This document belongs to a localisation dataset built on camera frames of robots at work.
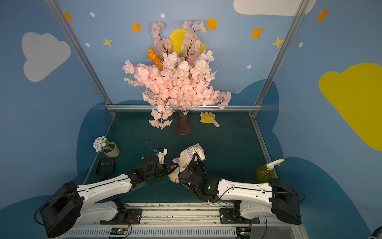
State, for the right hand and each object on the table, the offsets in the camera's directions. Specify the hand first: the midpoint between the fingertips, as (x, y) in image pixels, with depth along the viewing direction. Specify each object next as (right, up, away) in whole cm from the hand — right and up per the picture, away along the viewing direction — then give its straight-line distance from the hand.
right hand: (202, 152), depth 74 cm
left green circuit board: (-41, -39, -2) cm, 57 cm away
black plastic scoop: (-60, -13, +19) cm, 64 cm away
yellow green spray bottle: (+35, -13, +7) cm, 38 cm away
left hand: (-12, -7, +7) cm, 16 cm away
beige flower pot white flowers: (-59, +3, +12) cm, 60 cm away
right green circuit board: (+20, -39, -2) cm, 44 cm away
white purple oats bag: (-8, -2, +1) cm, 9 cm away
